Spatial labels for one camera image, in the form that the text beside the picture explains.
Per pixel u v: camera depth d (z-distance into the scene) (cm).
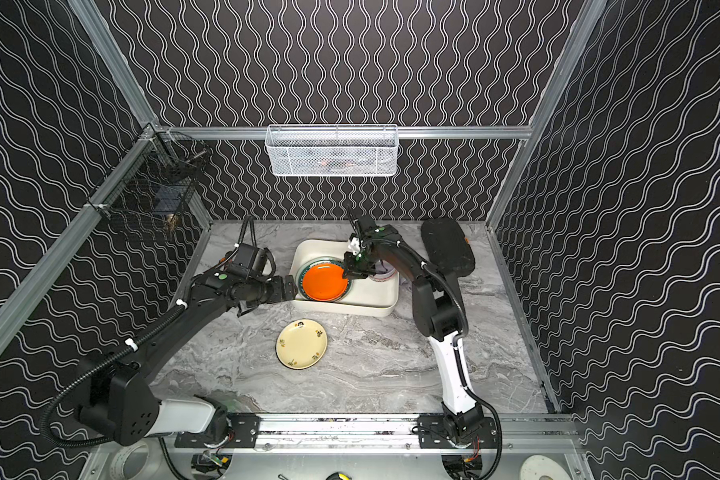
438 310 57
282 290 75
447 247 107
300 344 88
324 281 100
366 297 100
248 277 63
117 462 69
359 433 76
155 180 98
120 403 41
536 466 70
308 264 105
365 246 74
